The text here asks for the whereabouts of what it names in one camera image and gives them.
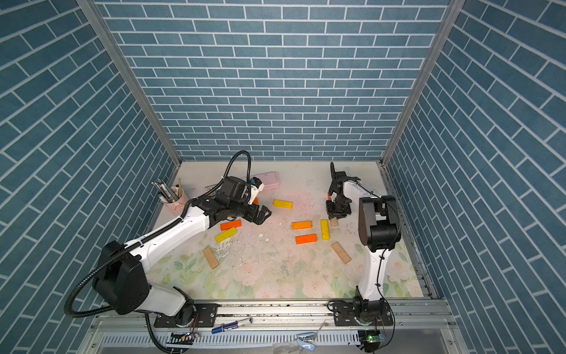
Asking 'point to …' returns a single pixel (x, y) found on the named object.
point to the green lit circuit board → (376, 337)
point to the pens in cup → (166, 193)
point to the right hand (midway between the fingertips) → (334, 217)
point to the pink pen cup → (176, 208)
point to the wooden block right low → (340, 252)
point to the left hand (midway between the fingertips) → (267, 209)
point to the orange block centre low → (304, 239)
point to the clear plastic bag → (306, 340)
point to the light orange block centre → (306, 224)
